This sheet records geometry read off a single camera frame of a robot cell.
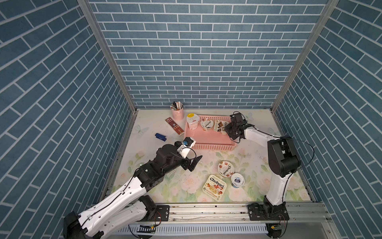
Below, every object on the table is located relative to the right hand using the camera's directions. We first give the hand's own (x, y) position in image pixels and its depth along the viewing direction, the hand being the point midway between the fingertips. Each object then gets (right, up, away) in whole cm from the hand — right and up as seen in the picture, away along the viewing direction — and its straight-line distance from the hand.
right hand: (225, 129), depth 100 cm
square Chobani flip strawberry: (-10, -30, -22) cm, 39 cm away
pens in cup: (-35, +17, +10) cm, 40 cm away
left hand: (-19, -9, -30) cm, 36 cm away
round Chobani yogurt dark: (-13, +3, +5) cm, 14 cm away
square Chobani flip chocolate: (-4, +2, +5) cm, 6 cm away
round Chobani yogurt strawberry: (-3, -22, -16) cm, 27 cm away
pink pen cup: (-34, +10, +8) cm, 36 cm away
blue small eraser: (-45, -6, +2) cm, 45 cm away
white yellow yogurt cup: (-22, +6, +2) cm, 23 cm away
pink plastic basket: (-10, -8, +6) cm, 14 cm away
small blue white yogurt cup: (+2, -27, -21) cm, 34 cm away
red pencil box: (-36, +1, +8) cm, 37 cm away
